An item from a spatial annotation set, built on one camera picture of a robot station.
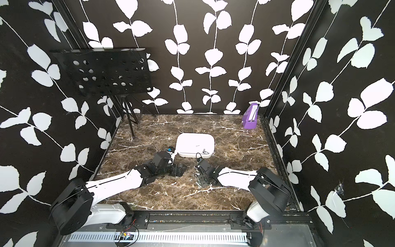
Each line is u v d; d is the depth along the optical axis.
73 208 0.41
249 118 1.07
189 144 1.01
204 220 0.76
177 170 0.75
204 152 0.96
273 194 0.44
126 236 0.71
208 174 0.68
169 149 0.76
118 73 0.78
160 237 0.70
